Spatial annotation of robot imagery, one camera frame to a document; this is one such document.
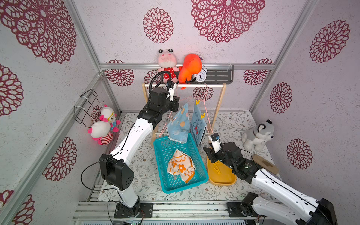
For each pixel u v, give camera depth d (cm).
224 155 59
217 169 87
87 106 80
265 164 88
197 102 120
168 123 84
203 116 83
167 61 82
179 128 98
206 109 125
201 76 90
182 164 84
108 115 94
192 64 83
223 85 72
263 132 84
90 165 42
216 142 65
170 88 64
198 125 100
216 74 94
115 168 43
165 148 97
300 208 42
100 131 84
